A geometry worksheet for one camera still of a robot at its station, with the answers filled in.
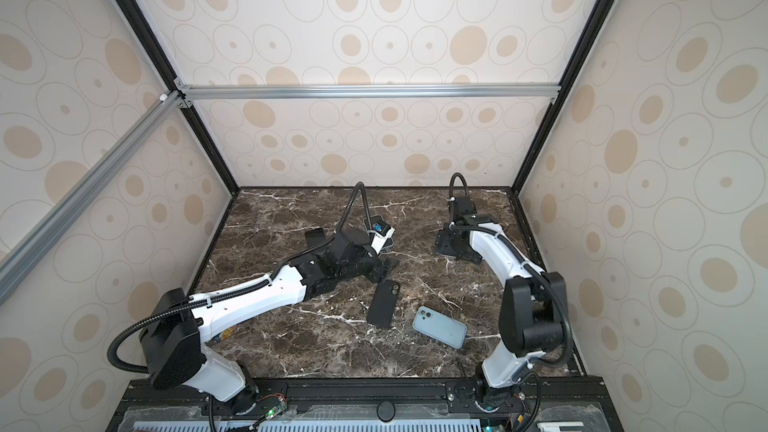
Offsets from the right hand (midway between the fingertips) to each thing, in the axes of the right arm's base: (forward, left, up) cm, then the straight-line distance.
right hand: (455, 248), depth 91 cm
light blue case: (-20, +6, -10) cm, 23 cm away
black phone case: (-13, +22, -9) cm, 27 cm away
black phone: (+12, +47, -9) cm, 49 cm away
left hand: (-9, +18, +12) cm, 23 cm away
